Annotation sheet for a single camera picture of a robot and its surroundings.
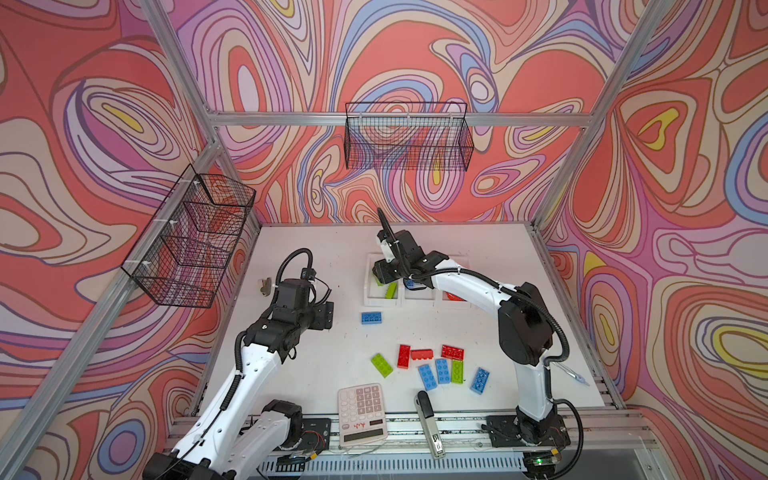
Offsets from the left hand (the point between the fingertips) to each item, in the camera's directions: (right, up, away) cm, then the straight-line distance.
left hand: (322, 303), depth 80 cm
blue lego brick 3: (+44, -22, +2) cm, 49 cm away
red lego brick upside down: (+23, -16, +4) cm, 28 cm away
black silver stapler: (+28, -27, -8) cm, 40 cm away
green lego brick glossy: (+16, -18, +3) cm, 25 cm away
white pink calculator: (+11, -27, -5) cm, 30 cm away
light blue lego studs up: (+29, -21, +2) cm, 36 cm away
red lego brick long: (+28, -15, +4) cm, 32 cm away
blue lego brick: (+12, -7, +13) cm, 19 cm away
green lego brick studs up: (+38, -20, +3) cm, 43 cm away
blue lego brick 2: (+33, -19, +2) cm, 39 cm away
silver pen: (+69, -20, +2) cm, 72 cm away
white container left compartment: (+13, 0, +18) cm, 23 cm away
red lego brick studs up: (+37, -15, +5) cm, 40 cm away
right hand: (+17, +7, +11) cm, 22 cm away
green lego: (+19, +1, +17) cm, 25 cm away
